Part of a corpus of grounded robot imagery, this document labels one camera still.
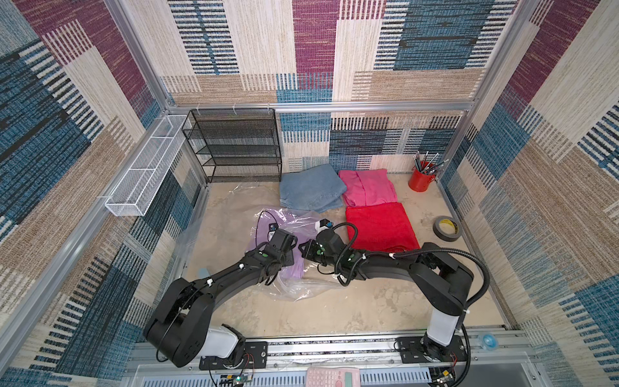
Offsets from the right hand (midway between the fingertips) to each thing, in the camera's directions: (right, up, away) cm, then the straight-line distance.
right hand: (301, 248), depth 88 cm
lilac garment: (0, +8, -1) cm, 8 cm away
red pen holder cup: (+51, +29, +17) cm, 61 cm away
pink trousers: (+28, +23, +20) cm, 42 cm away
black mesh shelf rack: (-29, +43, +20) cm, 56 cm away
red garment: (+31, +6, +11) cm, 34 cm away
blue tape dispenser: (+59, -27, -13) cm, 66 cm away
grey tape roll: (+57, +3, +9) cm, 58 cm away
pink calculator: (+10, -32, -20) cm, 39 cm away
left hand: (-6, -2, +2) cm, 6 cm away
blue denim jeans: (+7, +22, +20) cm, 31 cm away
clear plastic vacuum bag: (+1, -9, -7) cm, 11 cm away
